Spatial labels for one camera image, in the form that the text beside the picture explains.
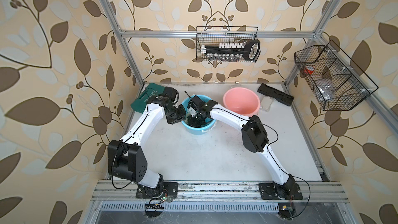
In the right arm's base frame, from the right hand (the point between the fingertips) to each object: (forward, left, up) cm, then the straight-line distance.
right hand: (188, 127), depth 92 cm
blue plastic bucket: (-2, 0, +20) cm, 20 cm away
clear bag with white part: (+18, -53, -2) cm, 56 cm away
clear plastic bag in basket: (0, -68, +27) cm, 73 cm away
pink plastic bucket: (+10, -32, +12) cm, 35 cm away
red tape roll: (+16, -66, +28) cm, 73 cm away
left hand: (0, +1, +12) cm, 12 cm away
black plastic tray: (+26, -63, -4) cm, 68 cm away
